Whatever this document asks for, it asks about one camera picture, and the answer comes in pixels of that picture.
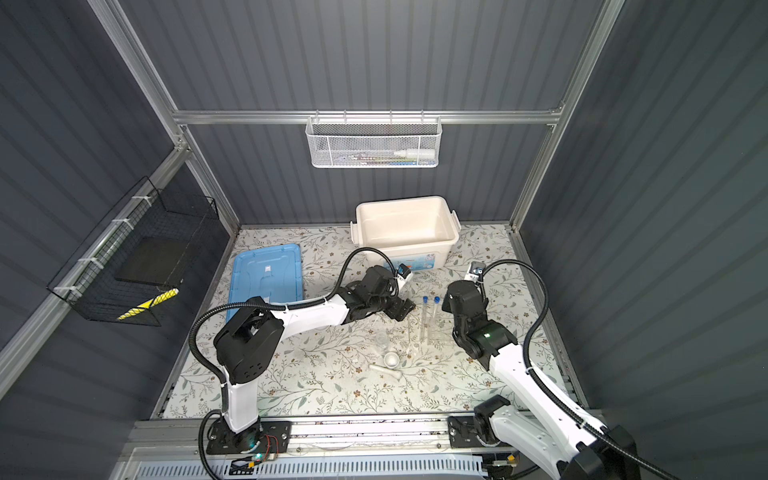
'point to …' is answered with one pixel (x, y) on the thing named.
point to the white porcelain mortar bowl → (391, 360)
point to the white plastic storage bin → (417, 231)
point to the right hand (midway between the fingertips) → (464, 288)
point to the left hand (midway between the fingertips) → (407, 297)
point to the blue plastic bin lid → (275, 274)
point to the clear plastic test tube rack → (421, 330)
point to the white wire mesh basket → (373, 142)
